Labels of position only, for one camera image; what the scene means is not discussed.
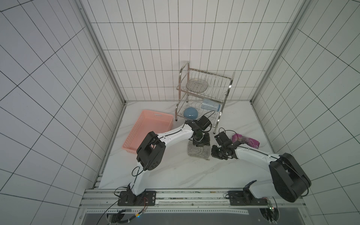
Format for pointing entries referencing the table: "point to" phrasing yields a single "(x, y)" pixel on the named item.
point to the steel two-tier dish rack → (201, 93)
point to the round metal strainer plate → (197, 85)
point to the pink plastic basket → (148, 121)
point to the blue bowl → (191, 113)
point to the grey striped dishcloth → (203, 152)
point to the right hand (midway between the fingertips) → (207, 153)
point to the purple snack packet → (249, 141)
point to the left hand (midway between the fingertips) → (205, 147)
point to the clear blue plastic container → (211, 105)
